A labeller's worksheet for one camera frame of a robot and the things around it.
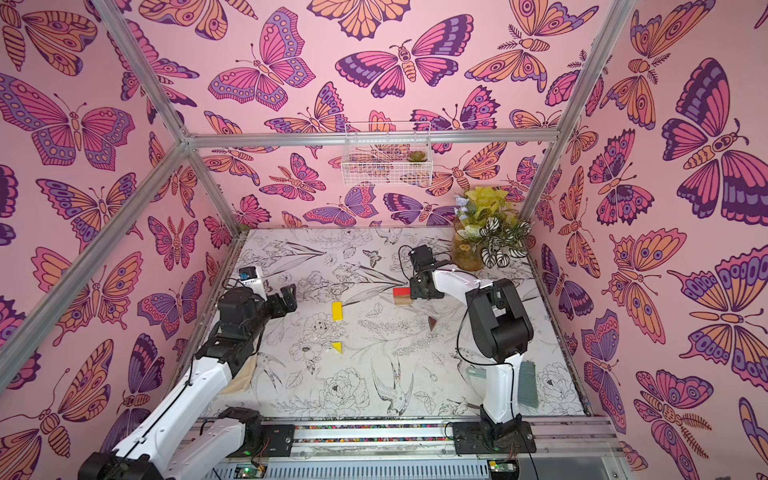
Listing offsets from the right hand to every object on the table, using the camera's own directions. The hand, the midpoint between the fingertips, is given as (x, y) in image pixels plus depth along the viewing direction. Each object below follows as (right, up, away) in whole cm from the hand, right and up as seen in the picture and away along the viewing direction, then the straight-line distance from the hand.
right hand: (425, 288), depth 100 cm
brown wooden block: (-8, -4, -2) cm, 9 cm away
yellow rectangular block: (-29, -7, -3) cm, 30 cm away
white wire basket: (-13, +43, -5) cm, 46 cm away
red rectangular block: (-8, -1, +3) cm, 8 cm away
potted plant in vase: (+16, +18, -14) cm, 28 cm away
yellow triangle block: (-27, -16, -13) cm, 34 cm away
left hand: (-42, +3, -18) cm, 45 cm away
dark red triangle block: (+1, -10, -7) cm, 12 cm away
